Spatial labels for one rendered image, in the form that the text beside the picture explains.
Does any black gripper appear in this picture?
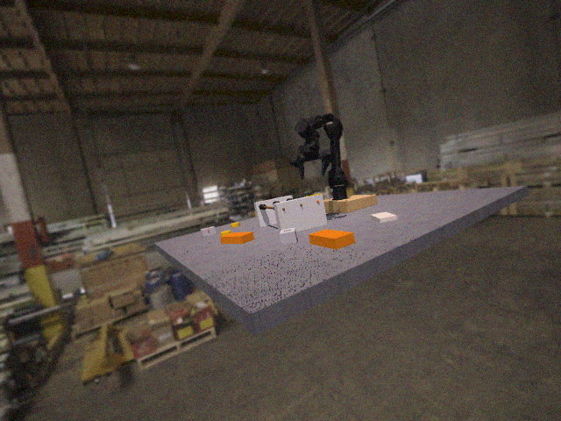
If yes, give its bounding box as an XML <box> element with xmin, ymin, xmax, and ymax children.
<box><xmin>290</xmin><ymin>139</ymin><xmax>336</xmax><ymax>179</ymax></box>

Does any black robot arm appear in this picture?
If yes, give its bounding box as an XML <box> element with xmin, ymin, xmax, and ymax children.
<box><xmin>295</xmin><ymin>113</ymin><xmax>349</xmax><ymax>200</ymax></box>

